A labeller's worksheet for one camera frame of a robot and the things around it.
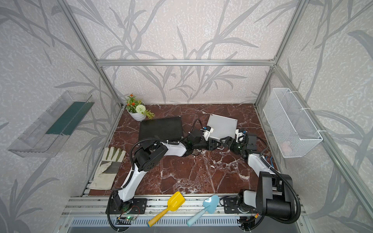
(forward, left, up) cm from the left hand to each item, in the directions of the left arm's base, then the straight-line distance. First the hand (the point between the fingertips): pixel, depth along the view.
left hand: (219, 144), depth 90 cm
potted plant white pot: (+23, +58, -1) cm, 62 cm away
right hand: (+1, -3, +3) cm, 4 cm away
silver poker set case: (+15, -5, -3) cm, 16 cm away
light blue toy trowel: (-32, +7, -6) cm, 33 cm away
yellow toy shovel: (-31, +26, -7) cm, 41 cm away
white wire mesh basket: (-9, -27, +29) cm, 41 cm away
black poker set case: (+15, +34, -4) cm, 37 cm away
